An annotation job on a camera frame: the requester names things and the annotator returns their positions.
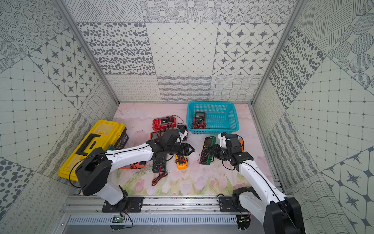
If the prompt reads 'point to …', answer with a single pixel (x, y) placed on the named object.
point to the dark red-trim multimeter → (199, 120)
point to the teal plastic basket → (221, 117)
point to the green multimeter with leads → (206, 155)
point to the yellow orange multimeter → (181, 162)
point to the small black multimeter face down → (181, 128)
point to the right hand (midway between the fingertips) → (209, 152)
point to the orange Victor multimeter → (154, 136)
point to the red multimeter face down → (164, 123)
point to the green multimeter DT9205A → (159, 164)
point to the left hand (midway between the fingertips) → (192, 146)
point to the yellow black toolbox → (103, 134)
